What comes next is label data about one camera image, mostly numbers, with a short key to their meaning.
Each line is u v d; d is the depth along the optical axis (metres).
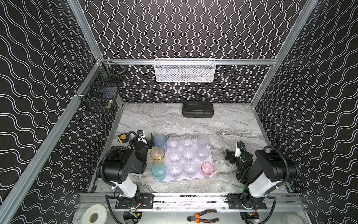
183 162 0.87
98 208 0.72
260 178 0.58
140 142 0.79
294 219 0.70
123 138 0.97
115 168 0.47
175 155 0.87
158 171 0.83
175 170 0.84
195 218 0.69
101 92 0.92
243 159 0.70
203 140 0.96
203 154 0.92
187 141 0.92
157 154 0.90
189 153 0.86
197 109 1.12
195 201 0.76
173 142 0.93
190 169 0.85
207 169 0.84
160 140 0.90
